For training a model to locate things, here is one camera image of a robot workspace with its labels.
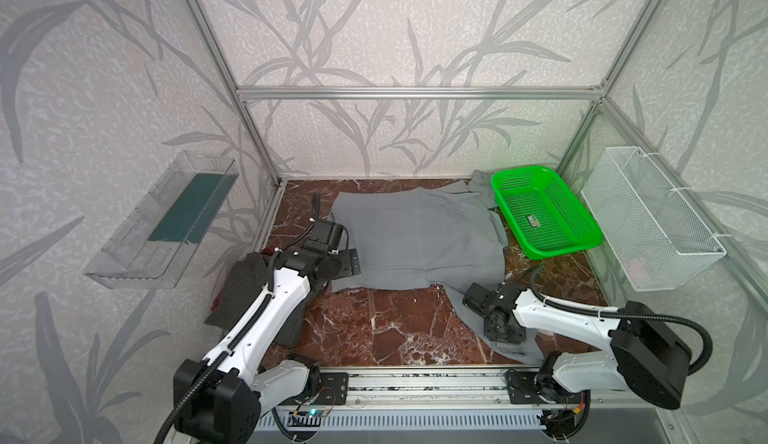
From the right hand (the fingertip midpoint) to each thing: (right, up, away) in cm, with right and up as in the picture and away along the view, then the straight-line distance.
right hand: (495, 326), depth 84 cm
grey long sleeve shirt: (-13, +23, +18) cm, 32 cm away
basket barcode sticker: (+21, +29, +24) cm, 43 cm away
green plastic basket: (+25, +32, +27) cm, 49 cm away
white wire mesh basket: (+28, +28, -21) cm, 45 cm away
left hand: (-41, +20, -3) cm, 46 cm away
